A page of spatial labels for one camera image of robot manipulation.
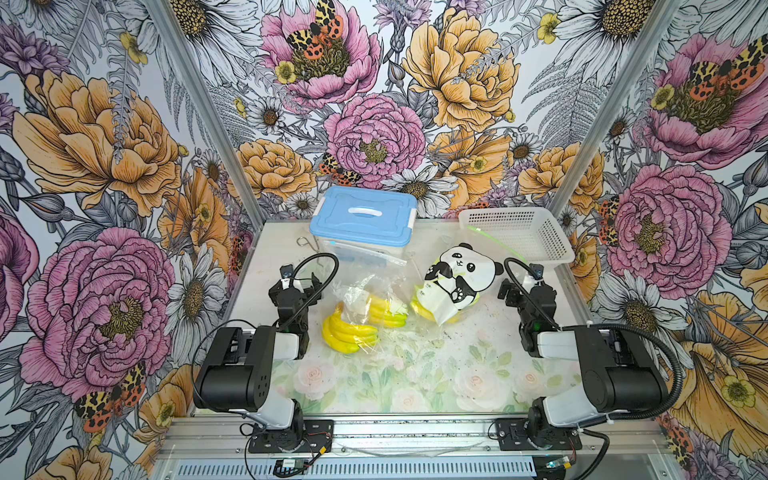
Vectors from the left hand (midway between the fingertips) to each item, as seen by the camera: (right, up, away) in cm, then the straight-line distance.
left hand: (299, 284), depth 93 cm
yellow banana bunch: (+16, -13, -10) cm, 23 cm away
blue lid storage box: (+19, +18, +5) cm, 27 cm away
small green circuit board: (+5, -39, -22) cm, 45 cm away
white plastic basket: (+82, +17, +26) cm, 88 cm away
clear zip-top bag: (+21, -4, -4) cm, 22 cm away
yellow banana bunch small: (+25, -8, -5) cm, 27 cm away
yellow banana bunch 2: (+52, -3, -10) cm, 53 cm away
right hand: (+67, 0, +1) cm, 67 cm away
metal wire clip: (0, +10, +21) cm, 23 cm away
